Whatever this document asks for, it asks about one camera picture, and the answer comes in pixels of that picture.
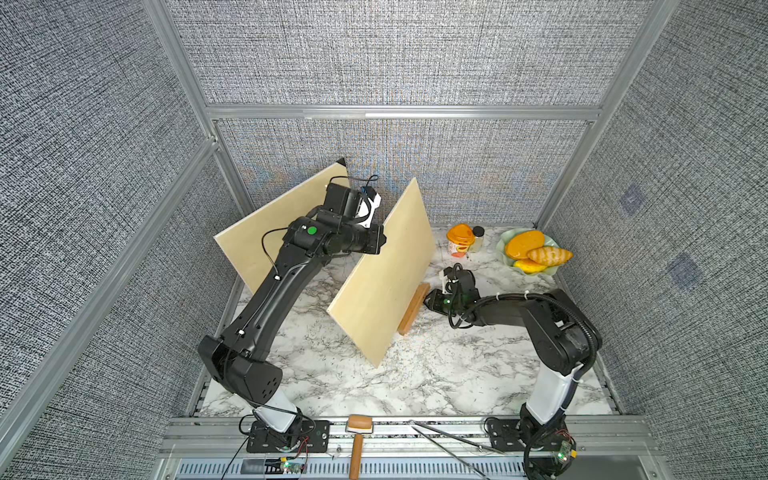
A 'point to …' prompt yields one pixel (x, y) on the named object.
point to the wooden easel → (416, 303)
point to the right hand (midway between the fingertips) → (422, 293)
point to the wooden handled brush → (359, 425)
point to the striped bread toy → (549, 255)
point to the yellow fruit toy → (529, 266)
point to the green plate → (502, 251)
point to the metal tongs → (413, 424)
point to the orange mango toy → (520, 243)
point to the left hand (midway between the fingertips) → (391, 234)
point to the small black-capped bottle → (477, 245)
